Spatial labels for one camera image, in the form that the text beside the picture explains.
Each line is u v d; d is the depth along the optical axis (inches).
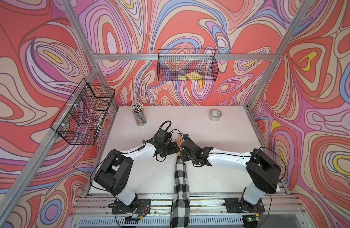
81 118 31.5
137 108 37.5
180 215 26.4
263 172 17.8
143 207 28.3
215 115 44.7
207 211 28.7
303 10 27.5
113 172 18.0
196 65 37.8
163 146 30.3
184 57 34.5
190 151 26.1
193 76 35.8
